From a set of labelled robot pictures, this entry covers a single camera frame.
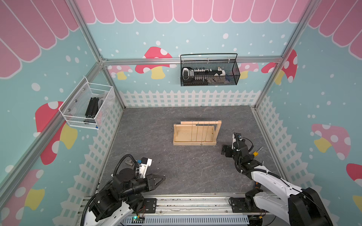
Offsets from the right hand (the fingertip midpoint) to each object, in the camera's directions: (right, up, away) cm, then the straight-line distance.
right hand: (228, 144), depth 88 cm
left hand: (-37, -14, -23) cm, 46 cm away
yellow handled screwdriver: (+19, -6, +3) cm, 21 cm away
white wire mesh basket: (-78, +23, -16) cm, 83 cm away
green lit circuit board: (-52, -36, -16) cm, 66 cm away
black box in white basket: (-74, +20, -18) cm, 79 cm away
